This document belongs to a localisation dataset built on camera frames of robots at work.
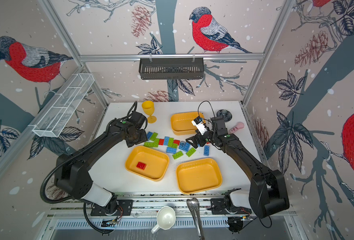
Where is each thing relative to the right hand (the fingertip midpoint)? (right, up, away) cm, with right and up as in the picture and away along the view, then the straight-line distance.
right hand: (192, 136), depth 82 cm
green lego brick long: (-27, -7, +14) cm, 32 cm away
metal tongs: (0, -31, -13) cm, 34 cm away
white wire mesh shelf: (-69, +7, -12) cm, 70 cm away
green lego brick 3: (0, -12, +10) cm, 16 cm away
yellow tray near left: (-27, -17, +6) cm, 32 cm away
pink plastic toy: (+36, +5, +22) cm, 42 cm away
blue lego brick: (+10, -11, +10) cm, 18 cm away
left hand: (-29, -2, +1) cm, 29 cm away
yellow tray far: (-5, +5, +27) cm, 28 cm away
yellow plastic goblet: (-28, +17, +16) cm, 36 cm away
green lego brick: (-25, -3, +18) cm, 31 cm away
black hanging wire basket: (-25, +42, +13) cm, 51 cm away
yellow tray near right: (+4, -23, +1) cm, 23 cm away
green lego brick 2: (-8, -13, +10) cm, 19 cm away
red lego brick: (-30, -18, +5) cm, 36 cm away
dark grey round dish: (+28, +13, +27) cm, 41 cm away
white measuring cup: (-14, -38, -13) cm, 42 cm away
